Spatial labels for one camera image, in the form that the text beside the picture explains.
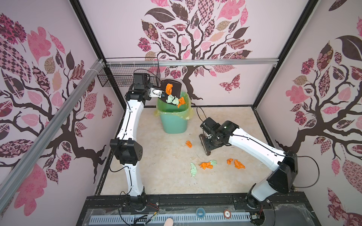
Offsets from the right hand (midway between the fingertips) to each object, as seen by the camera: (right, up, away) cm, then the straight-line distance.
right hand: (209, 143), depth 79 cm
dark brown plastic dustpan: (-20, +33, +12) cm, 41 cm away
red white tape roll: (+8, -35, -9) cm, 37 cm away
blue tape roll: (-6, -35, -8) cm, 36 cm away
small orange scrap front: (+14, -13, +8) cm, 21 cm away
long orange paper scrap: (-11, -3, +17) cm, 20 cm away
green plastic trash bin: (-23, +10, +18) cm, 31 cm away
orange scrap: (-25, +34, +8) cm, 43 cm away
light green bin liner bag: (-15, +19, +5) cm, 24 cm away
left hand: (-38, +35, +3) cm, 52 cm away
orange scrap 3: (+19, -14, +6) cm, 25 cm away
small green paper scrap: (+4, -14, +8) cm, 16 cm away
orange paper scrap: (-1, -15, +7) cm, 17 cm away
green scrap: (-9, -17, +6) cm, 20 cm away
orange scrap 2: (-16, +26, +13) cm, 33 cm away
